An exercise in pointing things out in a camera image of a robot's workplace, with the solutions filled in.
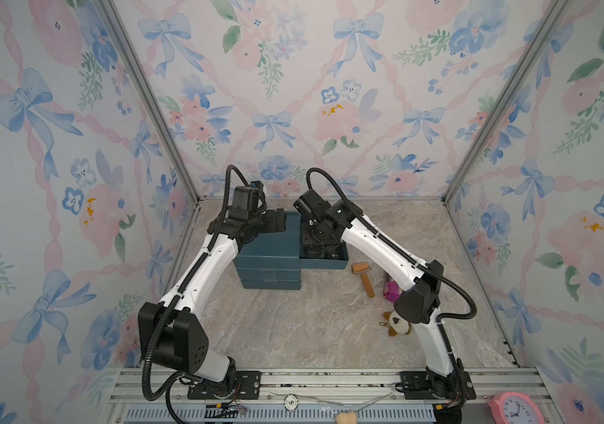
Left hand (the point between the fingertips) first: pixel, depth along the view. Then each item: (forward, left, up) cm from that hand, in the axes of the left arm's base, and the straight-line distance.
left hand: (274, 215), depth 83 cm
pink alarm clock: (-47, -65, -22) cm, 83 cm away
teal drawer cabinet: (-14, 0, -3) cm, 15 cm away
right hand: (-5, -11, -5) cm, 13 cm away
